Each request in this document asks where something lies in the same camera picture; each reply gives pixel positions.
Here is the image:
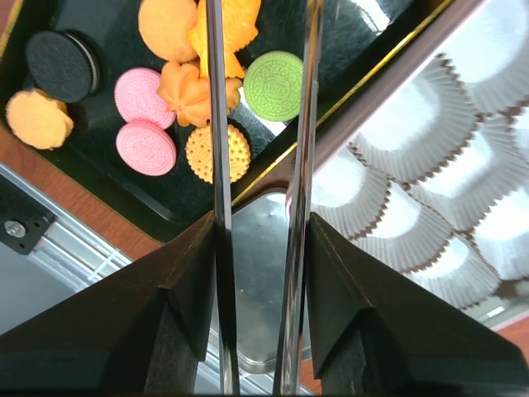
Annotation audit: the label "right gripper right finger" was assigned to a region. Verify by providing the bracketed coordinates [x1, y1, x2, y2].
[307, 214, 528, 396]

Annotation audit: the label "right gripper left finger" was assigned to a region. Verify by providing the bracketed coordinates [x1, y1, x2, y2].
[1, 214, 215, 396]

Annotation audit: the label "silver metal tongs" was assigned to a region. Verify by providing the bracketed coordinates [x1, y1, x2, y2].
[206, 1, 324, 395]

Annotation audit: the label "silver tin lid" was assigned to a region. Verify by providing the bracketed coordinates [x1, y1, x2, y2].
[232, 192, 288, 375]

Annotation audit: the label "silver cookie tin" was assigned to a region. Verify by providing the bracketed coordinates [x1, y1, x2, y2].
[231, 0, 529, 328]

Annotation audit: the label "pink sandwich cookie lower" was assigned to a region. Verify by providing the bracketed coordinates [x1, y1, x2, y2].
[116, 120, 177, 176]

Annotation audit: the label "pink sandwich cookie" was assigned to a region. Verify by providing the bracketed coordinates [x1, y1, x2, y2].
[113, 67, 176, 129]
[116, 120, 177, 176]

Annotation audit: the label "orange dotted round cookie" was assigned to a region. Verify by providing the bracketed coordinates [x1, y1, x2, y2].
[185, 125, 251, 184]

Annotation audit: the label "orange scalloped cookie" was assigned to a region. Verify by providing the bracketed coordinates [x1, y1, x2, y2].
[6, 88, 74, 150]

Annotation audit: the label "pink sandwich cookie upper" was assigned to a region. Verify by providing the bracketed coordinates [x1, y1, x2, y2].
[113, 67, 176, 129]

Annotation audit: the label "orange flower cookie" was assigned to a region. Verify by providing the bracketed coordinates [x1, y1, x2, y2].
[157, 60, 243, 127]

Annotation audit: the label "green sandwich cookie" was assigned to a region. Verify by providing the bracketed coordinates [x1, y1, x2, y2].
[243, 50, 303, 122]

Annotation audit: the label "black sandwich cookie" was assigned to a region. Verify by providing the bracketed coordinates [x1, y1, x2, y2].
[25, 31, 100, 103]

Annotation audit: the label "plain orange round cookie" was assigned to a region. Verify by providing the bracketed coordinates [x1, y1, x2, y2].
[138, 0, 198, 64]

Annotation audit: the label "orange fish cookie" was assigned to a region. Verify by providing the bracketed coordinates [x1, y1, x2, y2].
[187, 0, 261, 79]

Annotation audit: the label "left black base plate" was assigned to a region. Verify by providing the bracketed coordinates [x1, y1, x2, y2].
[1, 178, 55, 256]

